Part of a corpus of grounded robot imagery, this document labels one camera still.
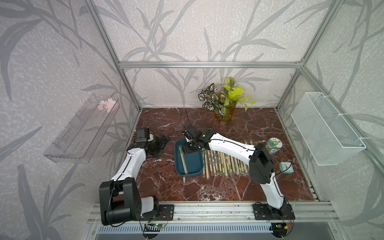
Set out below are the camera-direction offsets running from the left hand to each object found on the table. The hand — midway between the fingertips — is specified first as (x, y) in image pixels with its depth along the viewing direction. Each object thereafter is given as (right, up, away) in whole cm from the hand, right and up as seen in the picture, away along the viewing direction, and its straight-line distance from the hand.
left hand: (168, 142), depth 86 cm
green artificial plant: (+38, +30, +12) cm, 50 cm away
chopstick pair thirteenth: (+26, -10, +8) cm, 29 cm away
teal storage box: (+15, -11, +2) cm, 19 cm away
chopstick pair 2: (+37, -14, +3) cm, 39 cm away
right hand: (+9, -3, -1) cm, 10 cm away
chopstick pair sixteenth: (+8, -11, +6) cm, 15 cm away
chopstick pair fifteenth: (+22, -16, +3) cm, 27 cm away
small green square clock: (+69, -14, +2) cm, 70 cm away
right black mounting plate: (+50, -32, -13) cm, 61 cm away
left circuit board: (-4, -39, -14) cm, 42 cm away
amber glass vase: (+41, +19, +29) cm, 53 cm away
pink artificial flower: (-30, +21, -9) cm, 38 cm away
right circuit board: (+57, -40, -14) cm, 72 cm away
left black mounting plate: (+1, -33, -13) cm, 35 cm away
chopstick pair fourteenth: (+23, -17, +1) cm, 28 cm away
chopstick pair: (+35, -14, +3) cm, 38 cm away
